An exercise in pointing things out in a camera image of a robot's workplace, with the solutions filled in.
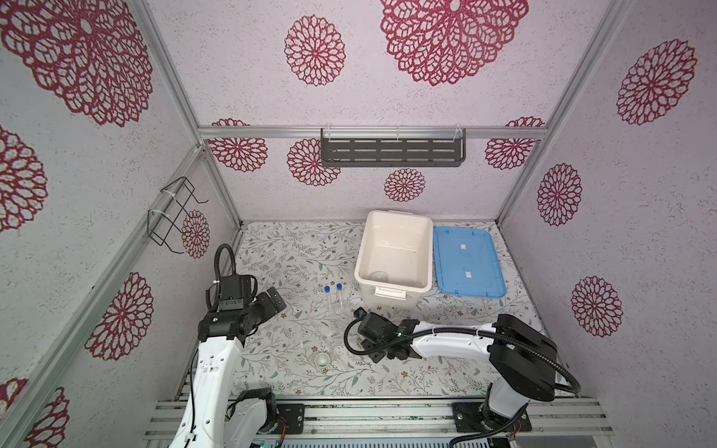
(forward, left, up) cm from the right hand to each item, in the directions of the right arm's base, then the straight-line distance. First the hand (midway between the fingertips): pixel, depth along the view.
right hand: (368, 339), depth 86 cm
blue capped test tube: (+10, +9, +13) cm, 19 cm away
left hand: (+2, +28, +13) cm, 31 cm away
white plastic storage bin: (+32, -9, -1) cm, 34 cm away
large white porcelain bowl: (+24, -3, -1) cm, 25 cm away
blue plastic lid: (+32, -37, -3) cm, 50 cm away
